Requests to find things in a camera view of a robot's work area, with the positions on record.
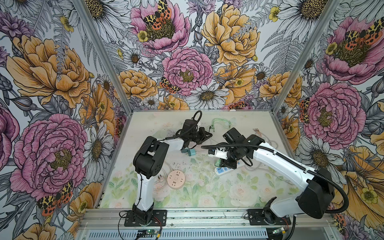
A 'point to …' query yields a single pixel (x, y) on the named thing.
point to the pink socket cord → (160, 178)
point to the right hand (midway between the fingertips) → (224, 165)
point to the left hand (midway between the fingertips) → (212, 137)
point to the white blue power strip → (220, 171)
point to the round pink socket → (176, 179)
